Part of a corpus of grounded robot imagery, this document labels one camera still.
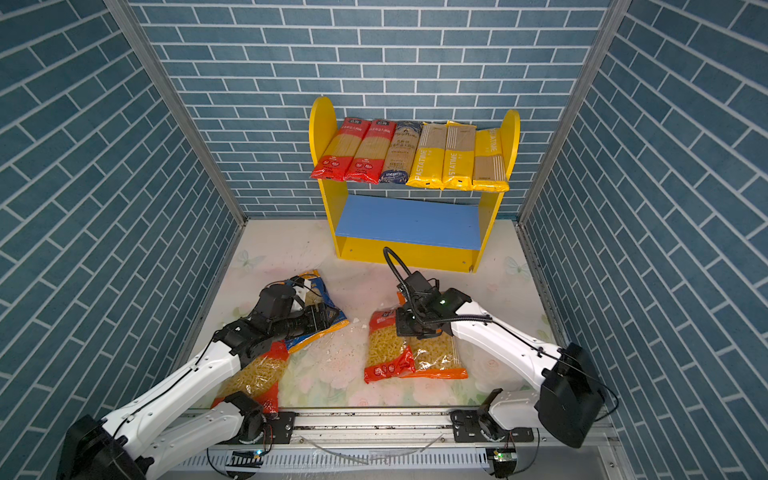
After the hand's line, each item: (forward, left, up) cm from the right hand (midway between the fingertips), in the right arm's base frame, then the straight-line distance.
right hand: (394, 324), depth 80 cm
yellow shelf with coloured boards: (+33, -6, +4) cm, 33 cm away
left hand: (0, +17, +2) cm, 17 cm away
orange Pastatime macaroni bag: (-5, -11, -9) cm, 15 cm away
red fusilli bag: (-7, +1, -4) cm, 8 cm away
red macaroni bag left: (-15, +35, -7) cm, 38 cm away
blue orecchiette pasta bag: (-5, +27, -5) cm, 28 cm away
